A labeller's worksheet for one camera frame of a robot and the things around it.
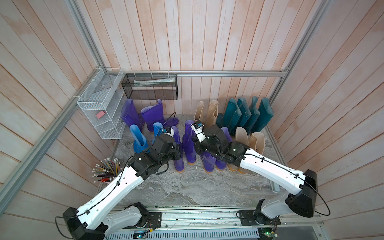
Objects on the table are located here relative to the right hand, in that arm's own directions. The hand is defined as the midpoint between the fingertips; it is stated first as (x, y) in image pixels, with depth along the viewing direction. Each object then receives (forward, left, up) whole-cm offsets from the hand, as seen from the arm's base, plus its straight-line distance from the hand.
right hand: (191, 137), depth 74 cm
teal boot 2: (+19, -43, -2) cm, 47 cm away
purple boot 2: (+20, +23, -3) cm, 30 cm away
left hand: (-6, +6, -2) cm, 9 cm away
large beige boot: (-2, -32, -1) cm, 32 cm away
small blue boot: (-1, +28, -5) cm, 28 cm away
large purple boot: (-4, -18, -22) cm, 28 cm away
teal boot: (+20, -37, -1) cm, 42 cm away
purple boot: (+19, +38, -3) cm, 43 cm away
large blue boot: (+6, +18, 0) cm, 19 cm away
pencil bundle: (-13, +44, -12) cm, 48 cm away
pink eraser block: (+14, +52, +2) cm, 54 cm away
